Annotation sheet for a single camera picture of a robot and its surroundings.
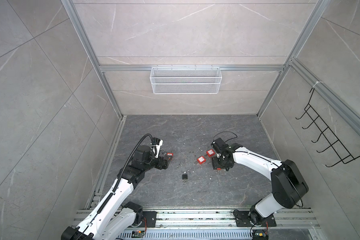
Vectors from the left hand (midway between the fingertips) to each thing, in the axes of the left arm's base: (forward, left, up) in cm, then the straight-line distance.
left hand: (164, 151), depth 78 cm
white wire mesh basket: (+49, -14, +12) cm, 52 cm away
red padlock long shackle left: (+8, -2, -16) cm, 18 cm away
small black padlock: (-7, -11, -18) cm, 22 cm away
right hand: (-1, -31, -14) cm, 34 cm away
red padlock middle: (+2, -22, -16) cm, 27 cm away
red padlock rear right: (+6, -28, -14) cm, 32 cm away
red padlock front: (-8, -29, -6) cm, 31 cm away
